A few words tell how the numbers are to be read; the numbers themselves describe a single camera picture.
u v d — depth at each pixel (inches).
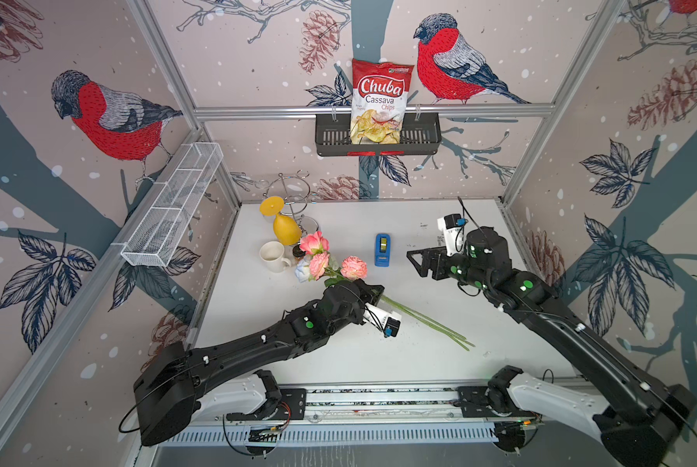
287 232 36.3
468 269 22.8
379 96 32.9
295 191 46.4
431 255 24.1
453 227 24.1
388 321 24.9
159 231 28.6
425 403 29.4
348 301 21.6
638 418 14.8
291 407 28.7
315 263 28.7
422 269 24.9
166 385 15.7
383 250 39.6
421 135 37.4
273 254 38.6
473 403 28.8
